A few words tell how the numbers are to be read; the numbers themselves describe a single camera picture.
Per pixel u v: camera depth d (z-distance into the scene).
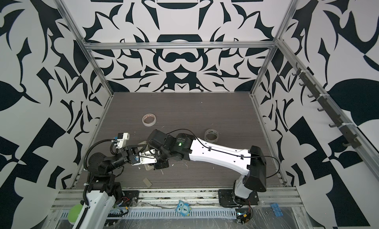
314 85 0.63
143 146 0.69
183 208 0.70
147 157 0.53
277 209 0.70
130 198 0.73
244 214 0.71
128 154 0.64
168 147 0.50
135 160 0.53
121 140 0.69
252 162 0.41
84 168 0.55
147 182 0.79
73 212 0.70
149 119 1.04
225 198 0.74
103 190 0.57
